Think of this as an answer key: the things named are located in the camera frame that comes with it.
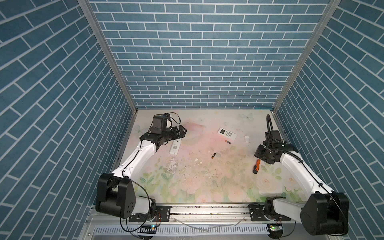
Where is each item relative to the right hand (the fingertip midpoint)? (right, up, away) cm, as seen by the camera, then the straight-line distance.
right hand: (256, 152), depth 85 cm
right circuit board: (+5, -35, -11) cm, 38 cm away
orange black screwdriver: (+1, -9, +2) cm, 9 cm away
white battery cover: (+1, +6, +19) cm, 20 cm away
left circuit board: (-58, -35, -13) cm, 69 cm away
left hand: (-44, +12, 0) cm, 46 cm away
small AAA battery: (-13, +4, +17) cm, 22 cm away
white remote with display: (-13, +9, +20) cm, 26 cm away
